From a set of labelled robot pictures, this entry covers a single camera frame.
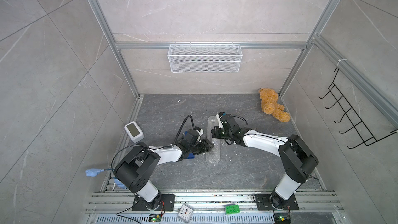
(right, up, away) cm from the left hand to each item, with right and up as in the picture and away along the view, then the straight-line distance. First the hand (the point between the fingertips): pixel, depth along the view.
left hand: (213, 145), depth 88 cm
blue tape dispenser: (-12, -1, -16) cm, 20 cm away
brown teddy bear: (+41, +28, +19) cm, 53 cm away
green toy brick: (+7, -24, -19) cm, 32 cm away
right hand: (-1, +8, +2) cm, 8 cm away
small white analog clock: (-14, -26, -19) cm, 35 cm away
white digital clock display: (-48, +6, +6) cm, 49 cm away
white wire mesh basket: (-5, +54, +13) cm, 56 cm away
